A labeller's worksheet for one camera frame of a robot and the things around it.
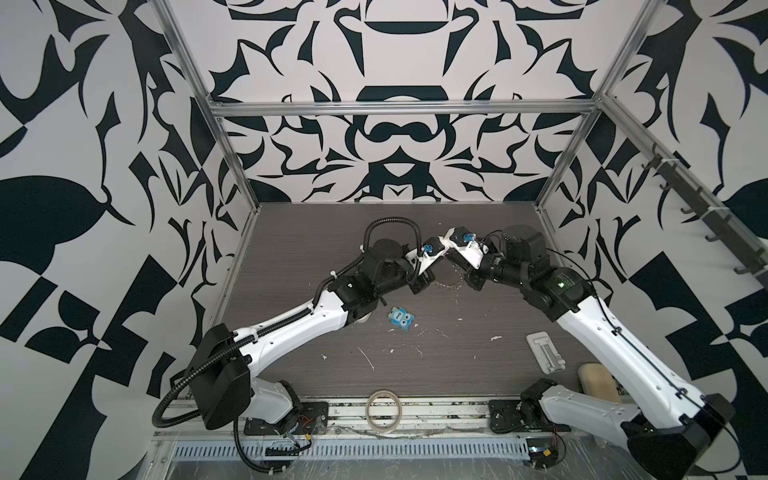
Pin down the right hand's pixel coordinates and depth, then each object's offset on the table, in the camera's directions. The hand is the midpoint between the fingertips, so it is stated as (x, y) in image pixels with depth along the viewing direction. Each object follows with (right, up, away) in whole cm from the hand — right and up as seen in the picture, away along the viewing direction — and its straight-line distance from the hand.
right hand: (452, 251), depth 70 cm
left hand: (-2, +1, 0) cm, 2 cm away
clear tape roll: (-20, -40, +5) cm, 44 cm away
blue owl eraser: (-11, -20, +19) cm, 30 cm away
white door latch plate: (+28, -28, +13) cm, 42 cm away
